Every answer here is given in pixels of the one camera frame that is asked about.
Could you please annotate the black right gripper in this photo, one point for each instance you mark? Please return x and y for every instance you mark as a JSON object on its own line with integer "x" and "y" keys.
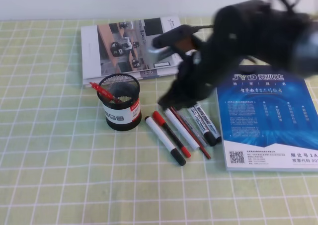
{"x": 250, "y": 28}

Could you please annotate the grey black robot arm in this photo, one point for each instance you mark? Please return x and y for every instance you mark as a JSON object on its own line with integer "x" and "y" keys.
{"x": 305, "y": 52}

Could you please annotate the dark red slim pen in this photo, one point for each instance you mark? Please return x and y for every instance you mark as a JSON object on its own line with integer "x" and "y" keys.
{"x": 187, "y": 127}

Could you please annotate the black mesh pen holder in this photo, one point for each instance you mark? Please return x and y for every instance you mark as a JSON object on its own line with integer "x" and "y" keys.
{"x": 126, "y": 114}

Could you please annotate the red black double-tip marker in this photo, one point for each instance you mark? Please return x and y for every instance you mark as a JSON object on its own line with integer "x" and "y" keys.
{"x": 162, "y": 123}

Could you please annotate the black whiteboard marker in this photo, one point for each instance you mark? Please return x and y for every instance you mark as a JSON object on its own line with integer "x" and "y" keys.
{"x": 210, "y": 138}

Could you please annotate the white slim marker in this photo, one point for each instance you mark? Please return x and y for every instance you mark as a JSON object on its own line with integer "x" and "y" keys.
{"x": 194, "y": 145}

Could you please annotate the white marker black cap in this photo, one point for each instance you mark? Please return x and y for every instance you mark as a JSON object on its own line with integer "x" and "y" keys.
{"x": 165, "y": 140}

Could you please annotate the white photo brochure stack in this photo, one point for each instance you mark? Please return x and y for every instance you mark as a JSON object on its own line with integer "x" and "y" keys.
{"x": 126, "y": 47}

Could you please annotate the blue JYD brochure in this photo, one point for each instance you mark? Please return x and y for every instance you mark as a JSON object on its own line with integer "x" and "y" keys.
{"x": 268, "y": 120}

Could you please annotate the green grid tablecloth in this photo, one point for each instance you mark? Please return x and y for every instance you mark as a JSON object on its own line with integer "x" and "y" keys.
{"x": 60, "y": 163}

